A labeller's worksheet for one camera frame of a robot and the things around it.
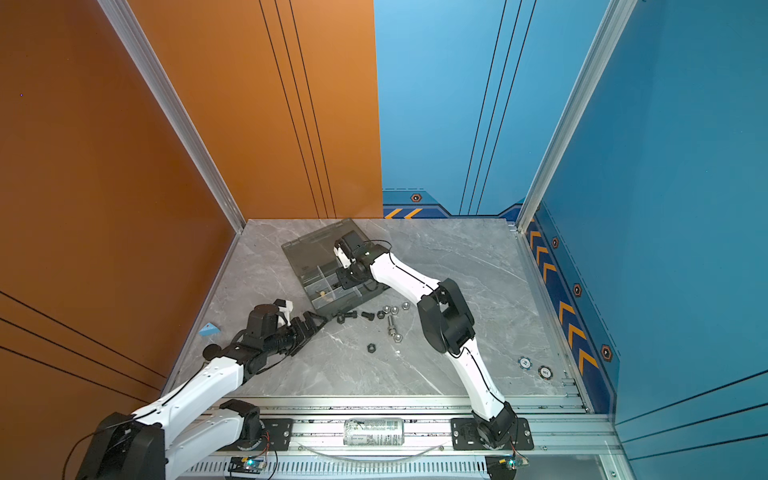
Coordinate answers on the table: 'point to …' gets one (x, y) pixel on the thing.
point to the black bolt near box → (353, 314)
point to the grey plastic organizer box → (316, 265)
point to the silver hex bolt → (392, 331)
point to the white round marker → (525, 363)
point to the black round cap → (211, 351)
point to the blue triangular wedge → (209, 330)
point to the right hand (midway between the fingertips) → (343, 279)
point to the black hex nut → (371, 348)
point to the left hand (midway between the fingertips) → (321, 324)
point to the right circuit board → (504, 466)
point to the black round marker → (545, 372)
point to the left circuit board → (251, 464)
